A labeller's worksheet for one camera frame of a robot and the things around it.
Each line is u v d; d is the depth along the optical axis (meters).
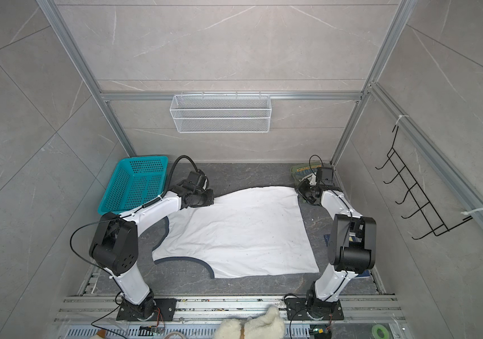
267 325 0.61
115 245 0.47
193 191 0.72
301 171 1.11
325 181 0.74
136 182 1.11
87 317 0.73
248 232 0.93
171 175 0.68
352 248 0.48
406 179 0.71
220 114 1.00
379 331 0.70
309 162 1.20
